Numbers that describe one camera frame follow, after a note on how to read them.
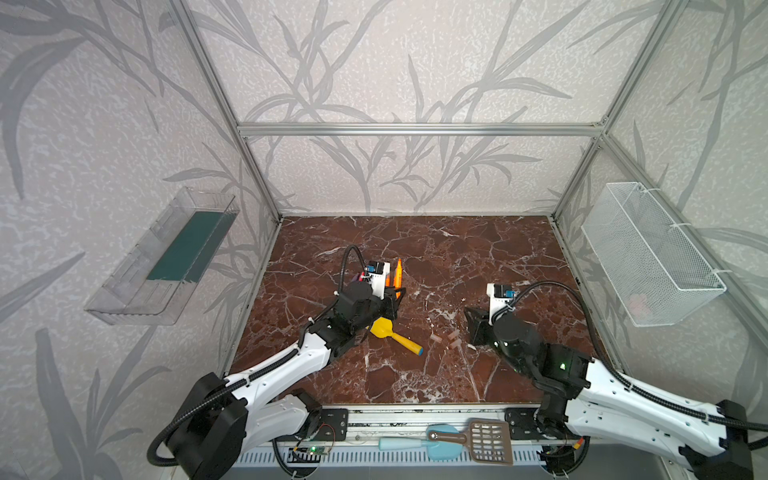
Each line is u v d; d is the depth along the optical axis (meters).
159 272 0.65
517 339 0.51
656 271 0.63
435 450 0.71
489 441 0.72
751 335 0.55
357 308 0.60
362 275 0.69
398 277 0.77
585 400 0.49
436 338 0.89
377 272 0.69
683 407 0.44
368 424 0.75
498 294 0.62
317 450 0.70
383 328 0.91
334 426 0.73
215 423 0.40
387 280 0.71
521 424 0.73
